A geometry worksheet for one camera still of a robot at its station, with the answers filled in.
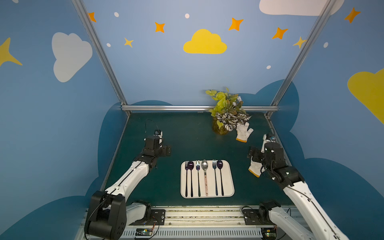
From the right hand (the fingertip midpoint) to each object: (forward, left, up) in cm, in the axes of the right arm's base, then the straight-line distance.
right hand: (259, 147), depth 78 cm
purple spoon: (-4, +37, -18) cm, 41 cm away
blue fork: (-1, +22, -19) cm, 29 cm away
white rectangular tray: (-14, +14, -19) cm, 28 cm away
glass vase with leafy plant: (+20, +16, +5) cm, 27 cm away
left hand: (+4, +55, -6) cm, 55 cm away
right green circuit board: (-36, -4, -21) cm, 42 cm away
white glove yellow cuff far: (+26, 0, -21) cm, 33 cm away
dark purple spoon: (-2, +18, -20) cm, 27 cm away
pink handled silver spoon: (-3, +28, -18) cm, 33 cm away
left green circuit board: (-39, +57, -20) cm, 72 cm away
